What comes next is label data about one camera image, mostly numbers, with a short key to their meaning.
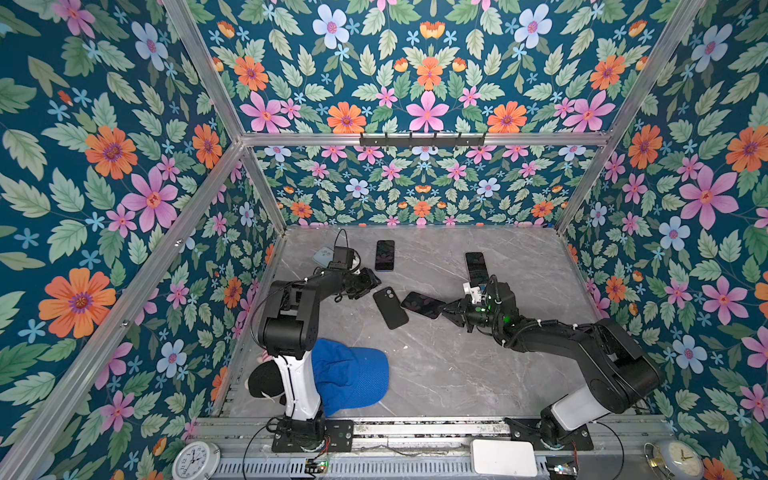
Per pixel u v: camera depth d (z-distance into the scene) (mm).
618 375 435
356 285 870
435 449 723
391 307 954
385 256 1114
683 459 672
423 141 926
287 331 523
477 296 840
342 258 838
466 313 779
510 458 668
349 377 801
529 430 734
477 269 1088
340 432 739
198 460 676
